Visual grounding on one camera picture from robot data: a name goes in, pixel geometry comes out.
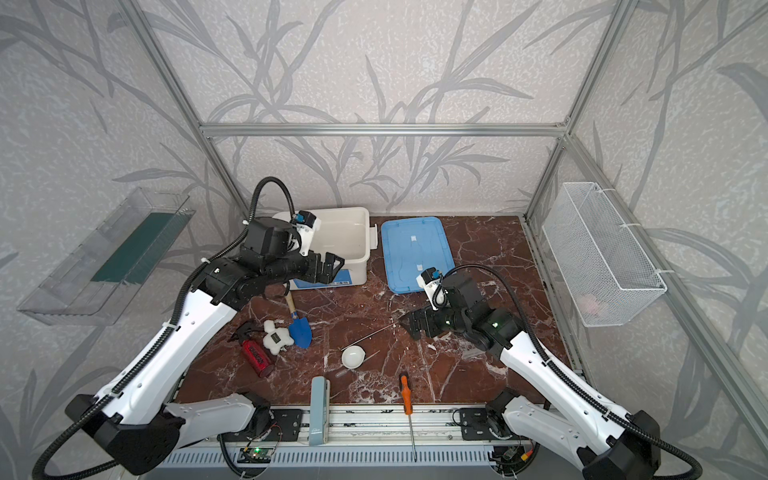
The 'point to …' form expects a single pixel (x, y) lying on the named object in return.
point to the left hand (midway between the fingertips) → (334, 249)
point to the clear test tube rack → (471, 353)
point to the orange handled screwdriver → (408, 405)
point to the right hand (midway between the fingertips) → (414, 305)
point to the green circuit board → (255, 455)
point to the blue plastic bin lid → (410, 245)
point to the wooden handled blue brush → (299, 328)
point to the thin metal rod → (369, 336)
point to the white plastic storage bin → (348, 234)
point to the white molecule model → (276, 338)
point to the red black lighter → (251, 337)
